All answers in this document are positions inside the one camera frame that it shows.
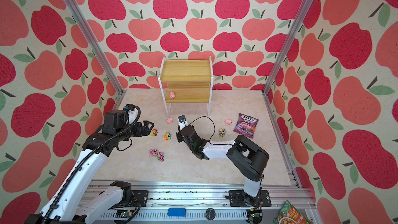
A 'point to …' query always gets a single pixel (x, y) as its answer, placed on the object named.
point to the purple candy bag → (245, 125)
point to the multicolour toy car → (222, 132)
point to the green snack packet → (289, 214)
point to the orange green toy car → (167, 136)
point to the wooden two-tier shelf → (186, 81)
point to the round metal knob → (210, 213)
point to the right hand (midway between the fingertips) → (182, 124)
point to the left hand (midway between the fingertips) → (149, 125)
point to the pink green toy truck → (160, 156)
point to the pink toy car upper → (154, 153)
